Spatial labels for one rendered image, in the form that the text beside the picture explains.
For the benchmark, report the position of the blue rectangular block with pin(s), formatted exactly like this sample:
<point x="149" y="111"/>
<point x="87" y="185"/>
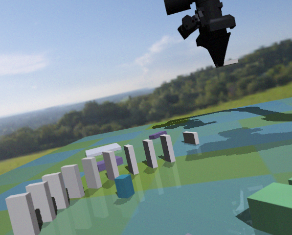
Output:
<point x="124" y="186"/>

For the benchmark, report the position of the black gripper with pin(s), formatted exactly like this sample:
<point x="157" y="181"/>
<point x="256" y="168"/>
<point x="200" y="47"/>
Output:
<point x="213" y="36"/>

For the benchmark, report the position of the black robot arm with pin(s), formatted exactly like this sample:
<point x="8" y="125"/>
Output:
<point x="189" y="24"/>

